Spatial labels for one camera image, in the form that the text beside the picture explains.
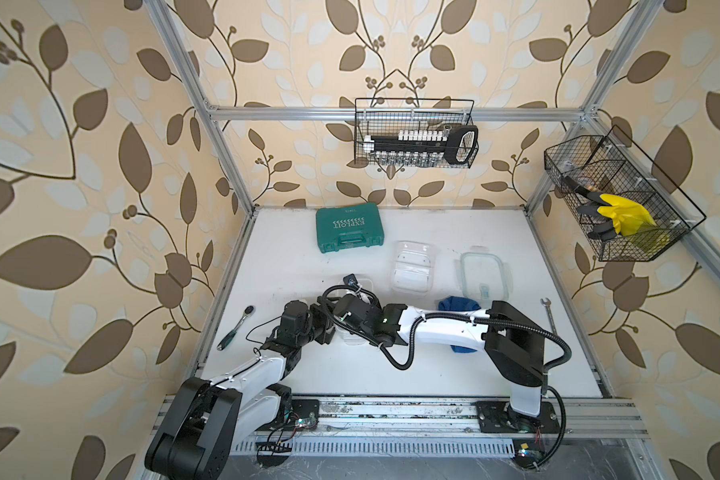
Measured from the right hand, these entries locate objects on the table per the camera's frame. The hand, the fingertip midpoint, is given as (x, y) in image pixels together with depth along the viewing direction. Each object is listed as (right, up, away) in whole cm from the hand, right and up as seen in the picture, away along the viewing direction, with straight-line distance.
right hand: (354, 307), depth 86 cm
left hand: (-4, +1, -1) cm, 4 cm away
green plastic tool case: (-6, +24, +22) cm, 33 cm away
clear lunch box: (+20, +10, +17) cm, 28 cm away
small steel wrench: (+61, -1, +8) cm, 61 cm away
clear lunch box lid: (+44, +8, +18) cm, 48 cm away
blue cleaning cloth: (+31, 0, +6) cm, 32 cm away
